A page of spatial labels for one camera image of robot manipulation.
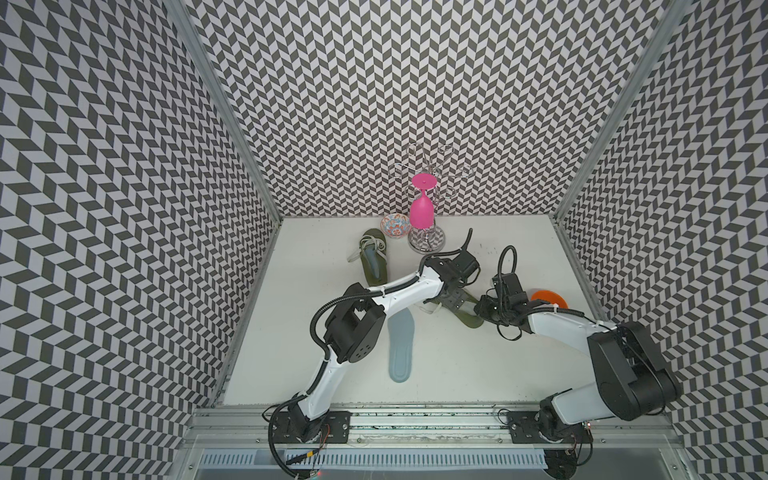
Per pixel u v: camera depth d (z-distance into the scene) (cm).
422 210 91
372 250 101
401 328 88
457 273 71
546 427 66
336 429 72
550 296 91
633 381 43
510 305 71
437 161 56
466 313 90
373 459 69
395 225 115
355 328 52
